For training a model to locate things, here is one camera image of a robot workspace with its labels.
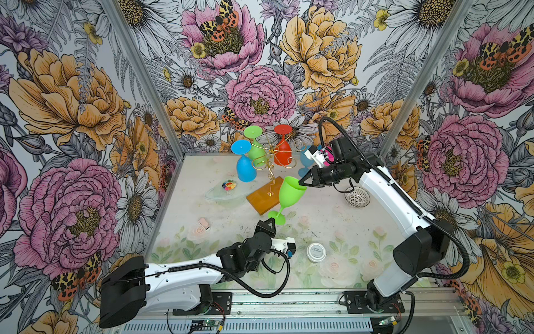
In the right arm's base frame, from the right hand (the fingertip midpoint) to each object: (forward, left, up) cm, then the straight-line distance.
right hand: (302, 189), depth 75 cm
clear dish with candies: (+19, +32, -25) cm, 44 cm away
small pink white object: (0, +41, -23) cm, 47 cm away
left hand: (-6, +13, -9) cm, 17 cm away
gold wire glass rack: (+17, +12, -4) cm, 22 cm away
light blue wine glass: (+6, -1, +8) cm, 10 cm away
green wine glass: (-3, +5, +2) cm, 6 cm away
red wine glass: (+23, +5, -3) cm, 24 cm away
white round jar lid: (-15, -5, -20) cm, 26 cm away
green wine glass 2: (+20, +16, 0) cm, 26 cm away
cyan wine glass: (+12, +21, -1) cm, 24 cm away
